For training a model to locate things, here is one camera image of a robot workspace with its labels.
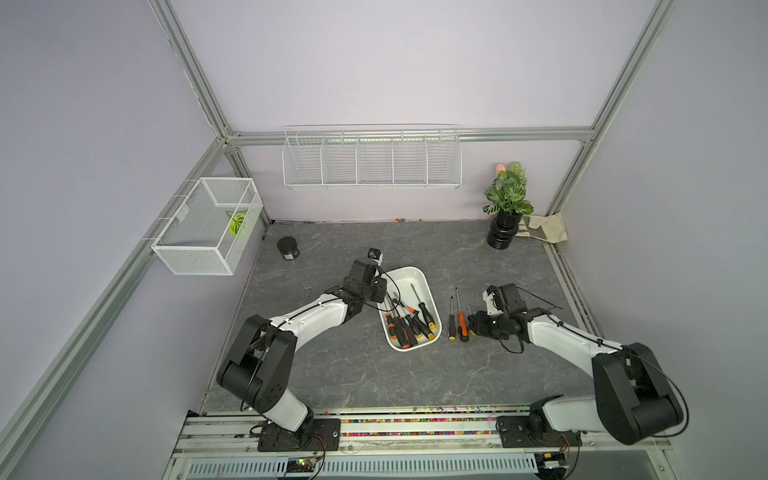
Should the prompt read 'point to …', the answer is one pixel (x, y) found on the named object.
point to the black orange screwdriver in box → (400, 327)
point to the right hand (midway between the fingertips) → (473, 323)
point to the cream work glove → (551, 228)
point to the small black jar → (288, 247)
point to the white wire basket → (207, 232)
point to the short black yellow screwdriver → (420, 322)
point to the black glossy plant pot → (502, 230)
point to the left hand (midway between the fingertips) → (379, 282)
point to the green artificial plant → (508, 192)
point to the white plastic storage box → (408, 314)
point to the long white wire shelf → (374, 156)
